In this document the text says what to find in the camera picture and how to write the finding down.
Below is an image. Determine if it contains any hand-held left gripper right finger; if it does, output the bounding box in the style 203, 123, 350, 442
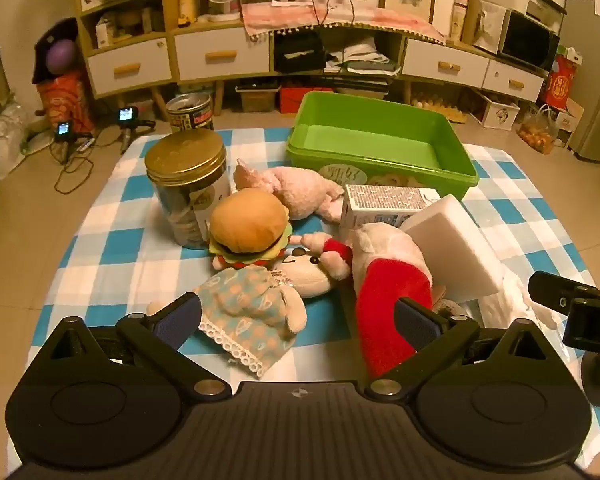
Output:
362, 297, 562, 398

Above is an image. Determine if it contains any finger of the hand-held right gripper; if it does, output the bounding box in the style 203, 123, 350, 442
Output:
528, 271, 600, 316
562, 298, 600, 352

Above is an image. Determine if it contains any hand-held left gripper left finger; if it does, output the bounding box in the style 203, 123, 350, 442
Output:
39, 291, 232, 401

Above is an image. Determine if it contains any red and white plush toy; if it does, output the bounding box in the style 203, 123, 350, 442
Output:
300, 222, 448, 381

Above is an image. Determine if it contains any white fluffy plush toy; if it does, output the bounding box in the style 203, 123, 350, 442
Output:
472, 260, 563, 332

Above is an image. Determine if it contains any plush doll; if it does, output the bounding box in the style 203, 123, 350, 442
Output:
147, 247, 353, 378

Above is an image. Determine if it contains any green plastic bin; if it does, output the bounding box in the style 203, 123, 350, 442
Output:
286, 91, 481, 201

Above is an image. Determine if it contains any blue white checkered tablecloth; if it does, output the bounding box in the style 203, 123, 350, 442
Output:
7, 127, 600, 467

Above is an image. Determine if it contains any white foam block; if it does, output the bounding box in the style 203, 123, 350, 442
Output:
400, 195, 504, 306

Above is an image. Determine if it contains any glass jar with gold lid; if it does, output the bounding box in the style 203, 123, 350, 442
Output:
145, 130, 231, 250

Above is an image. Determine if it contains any burger plush toy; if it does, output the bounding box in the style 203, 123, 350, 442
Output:
209, 189, 294, 268

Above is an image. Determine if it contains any white milk carton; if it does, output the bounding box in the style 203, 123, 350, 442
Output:
340, 184, 443, 233

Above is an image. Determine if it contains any plastic bag of oranges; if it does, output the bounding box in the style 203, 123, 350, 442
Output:
517, 104, 559, 154

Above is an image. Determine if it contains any pink pig plush toy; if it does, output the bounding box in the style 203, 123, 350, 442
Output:
231, 158, 346, 223

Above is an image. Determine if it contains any white cartoon storage box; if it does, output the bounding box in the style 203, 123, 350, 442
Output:
472, 92, 521, 129

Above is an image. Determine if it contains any metal tin can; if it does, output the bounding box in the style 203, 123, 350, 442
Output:
166, 94, 215, 135

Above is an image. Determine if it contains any red gift bag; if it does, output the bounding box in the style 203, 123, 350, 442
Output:
547, 47, 579, 109

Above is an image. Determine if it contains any small white drawer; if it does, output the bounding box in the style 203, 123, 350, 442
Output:
482, 61, 545, 103

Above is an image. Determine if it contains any egg tray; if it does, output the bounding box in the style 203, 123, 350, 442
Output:
410, 90, 468, 124

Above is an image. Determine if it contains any silver refrigerator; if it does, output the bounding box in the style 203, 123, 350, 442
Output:
562, 0, 600, 163

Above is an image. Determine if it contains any clear plastic storage box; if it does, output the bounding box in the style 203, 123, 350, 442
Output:
236, 84, 281, 114

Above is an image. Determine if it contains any orange patterned bag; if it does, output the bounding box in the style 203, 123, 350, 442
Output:
35, 67, 94, 134

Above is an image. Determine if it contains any red storage box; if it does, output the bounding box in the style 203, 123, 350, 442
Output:
280, 86, 334, 114

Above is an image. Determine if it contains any black microwave oven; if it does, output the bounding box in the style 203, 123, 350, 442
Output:
475, 0, 563, 72

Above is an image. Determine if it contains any pile of folded clothes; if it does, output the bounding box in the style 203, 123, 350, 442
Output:
325, 37, 399, 76

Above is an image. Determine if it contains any purple ball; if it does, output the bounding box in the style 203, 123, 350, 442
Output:
47, 40, 79, 74

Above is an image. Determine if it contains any black bag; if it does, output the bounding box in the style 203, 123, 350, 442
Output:
274, 35, 326, 74

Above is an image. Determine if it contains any white bottle red cap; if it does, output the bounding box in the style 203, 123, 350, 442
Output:
450, 0, 473, 43

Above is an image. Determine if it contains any pink fringed runner cloth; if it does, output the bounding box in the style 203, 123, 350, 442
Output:
241, 1, 448, 46

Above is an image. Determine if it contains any wooden cabinet unit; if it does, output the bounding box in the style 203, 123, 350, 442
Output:
72, 0, 556, 113

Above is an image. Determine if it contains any small camera on tripod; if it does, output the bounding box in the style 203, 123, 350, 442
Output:
50, 121, 96, 163
116, 106, 156, 153

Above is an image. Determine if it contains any white drawer wooden handle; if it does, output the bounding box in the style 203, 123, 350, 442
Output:
402, 39, 491, 89
174, 27, 271, 82
86, 45, 173, 97

